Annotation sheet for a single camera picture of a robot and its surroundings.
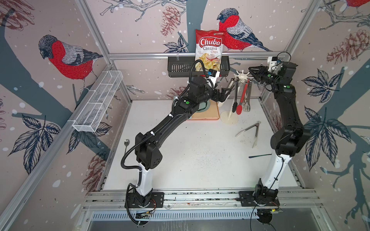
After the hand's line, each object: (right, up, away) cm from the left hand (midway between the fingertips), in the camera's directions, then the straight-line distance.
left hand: (227, 84), depth 70 cm
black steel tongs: (+10, -10, +17) cm, 22 cm away
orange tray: (-1, -15, +40) cm, 43 cm away
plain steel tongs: (+26, -34, +27) cm, 51 cm away
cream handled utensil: (+17, -10, +17) cm, 26 cm away
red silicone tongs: (+11, -11, +16) cm, 22 cm away
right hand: (+14, +11, +10) cm, 21 cm away
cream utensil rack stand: (+12, -18, +37) cm, 43 cm away
